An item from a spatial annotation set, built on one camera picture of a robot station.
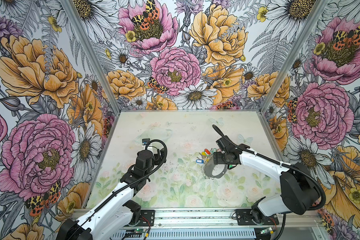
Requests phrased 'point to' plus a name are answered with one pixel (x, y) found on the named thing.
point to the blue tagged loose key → (200, 161)
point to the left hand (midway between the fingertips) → (156, 153)
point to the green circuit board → (139, 230)
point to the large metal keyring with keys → (208, 164)
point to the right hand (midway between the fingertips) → (222, 164)
